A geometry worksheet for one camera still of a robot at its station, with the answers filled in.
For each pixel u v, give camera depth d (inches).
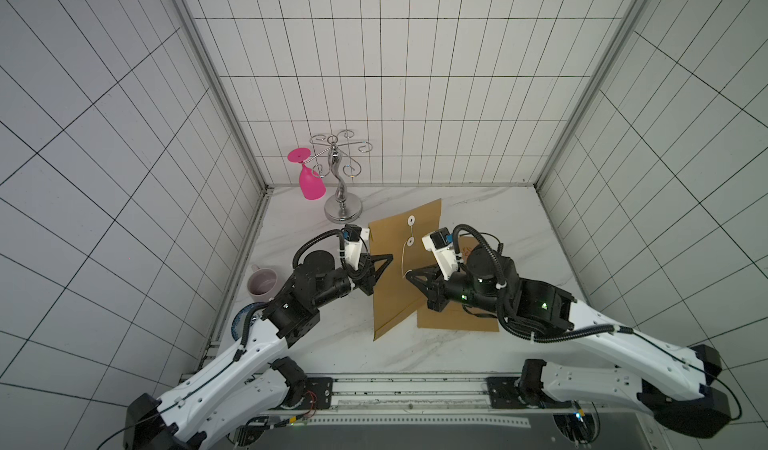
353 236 23.0
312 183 38.8
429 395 29.2
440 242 20.7
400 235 25.3
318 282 19.8
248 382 18.4
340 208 44.1
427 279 22.1
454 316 21.2
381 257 25.3
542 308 17.4
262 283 34.1
